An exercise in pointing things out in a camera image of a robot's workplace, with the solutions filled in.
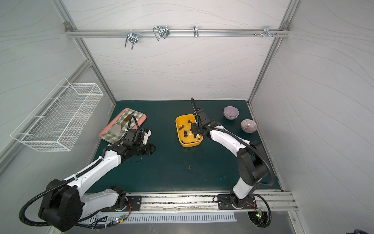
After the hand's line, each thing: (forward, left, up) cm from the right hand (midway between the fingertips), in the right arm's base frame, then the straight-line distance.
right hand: (196, 124), depth 90 cm
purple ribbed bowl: (+9, -38, -12) cm, 41 cm away
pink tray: (+5, +42, -10) cm, 44 cm away
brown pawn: (-23, +3, -12) cm, 26 cm away
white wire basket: (-17, +66, +20) cm, 71 cm away
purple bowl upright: (+21, -26, -11) cm, 35 cm away
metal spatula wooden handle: (+1, +57, -10) cm, 58 cm away
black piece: (-1, +7, -11) cm, 13 cm away
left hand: (-16, +24, -3) cm, 29 cm away
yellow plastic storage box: (+9, +10, -11) cm, 17 cm away
